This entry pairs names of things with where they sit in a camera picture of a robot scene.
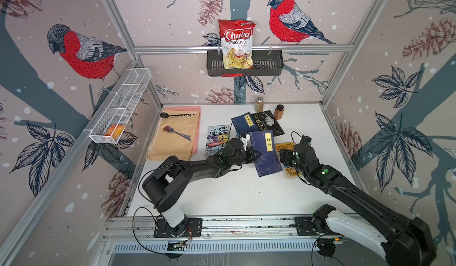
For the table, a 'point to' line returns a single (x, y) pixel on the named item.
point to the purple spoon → (169, 129)
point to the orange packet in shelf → (115, 131)
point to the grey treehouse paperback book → (217, 138)
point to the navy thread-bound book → (244, 123)
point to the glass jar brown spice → (259, 104)
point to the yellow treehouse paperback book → (289, 172)
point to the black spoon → (165, 115)
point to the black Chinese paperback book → (265, 121)
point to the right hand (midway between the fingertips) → (284, 150)
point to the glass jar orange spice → (278, 111)
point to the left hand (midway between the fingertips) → (265, 153)
